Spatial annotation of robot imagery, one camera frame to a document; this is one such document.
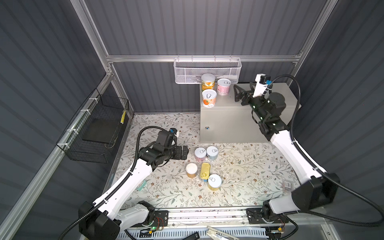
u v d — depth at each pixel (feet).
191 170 2.77
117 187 1.40
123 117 2.72
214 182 2.64
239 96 2.10
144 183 2.72
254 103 2.01
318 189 1.30
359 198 1.19
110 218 1.30
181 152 2.25
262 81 1.86
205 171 2.83
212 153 2.99
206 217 2.47
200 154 2.99
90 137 2.35
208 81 2.53
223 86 2.59
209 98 2.36
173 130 2.29
